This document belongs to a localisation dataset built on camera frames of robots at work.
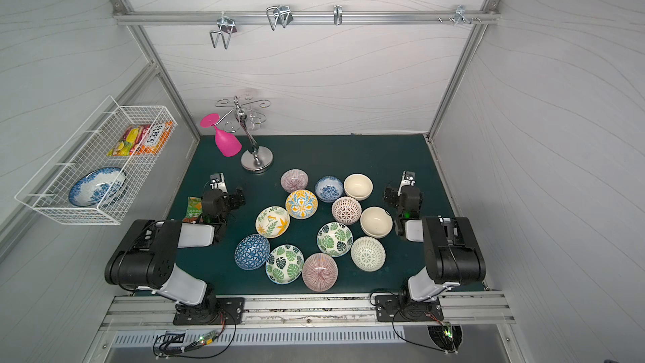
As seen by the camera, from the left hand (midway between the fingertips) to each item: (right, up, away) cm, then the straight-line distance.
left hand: (227, 188), depth 94 cm
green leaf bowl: (+41, -18, -6) cm, 45 cm away
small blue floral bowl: (+39, -1, +7) cm, 39 cm away
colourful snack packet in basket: (-17, +17, -21) cm, 32 cm away
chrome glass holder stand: (+6, +11, +17) cm, 21 cm away
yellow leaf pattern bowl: (+18, -12, -3) cm, 22 cm away
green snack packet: (-11, -8, -3) cm, 14 cm away
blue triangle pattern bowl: (+12, -21, -9) cm, 26 cm away
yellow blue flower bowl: (+28, -7, +2) cm, 29 cm away
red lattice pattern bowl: (+45, -9, 0) cm, 46 cm away
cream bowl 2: (+56, -12, -4) cm, 57 cm away
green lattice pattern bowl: (+52, -21, -10) cm, 57 cm away
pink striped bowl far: (+24, +3, +8) cm, 26 cm away
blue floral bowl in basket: (-20, +4, -31) cm, 37 cm away
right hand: (+68, +1, +1) cm, 68 cm away
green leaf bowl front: (+24, -24, -12) cm, 36 cm away
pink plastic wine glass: (-1, +18, +3) cm, 18 cm away
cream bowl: (+51, 0, +7) cm, 51 cm away
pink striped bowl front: (+36, -26, -14) cm, 46 cm away
